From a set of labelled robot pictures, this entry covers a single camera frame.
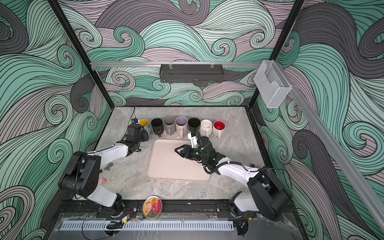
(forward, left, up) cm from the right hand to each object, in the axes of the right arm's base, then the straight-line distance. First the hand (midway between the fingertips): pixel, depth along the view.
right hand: (175, 152), depth 78 cm
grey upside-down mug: (+24, +6, -5) cm, 25 cm away
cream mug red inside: (+25, -28, -11) cm, 39 cm away
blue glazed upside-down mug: (+21, +21, -3) cm, 30 cm away
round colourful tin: (-24, +11, -11) cm, 28 cm away
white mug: (+24, -19, -10) cm, 32 cm away
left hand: (+19, +21, -4) cm, 29 cm away
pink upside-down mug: (+21, -2, -4) cm, 22 cm away
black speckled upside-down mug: (+24, +14, -8) cm, 29 cm away
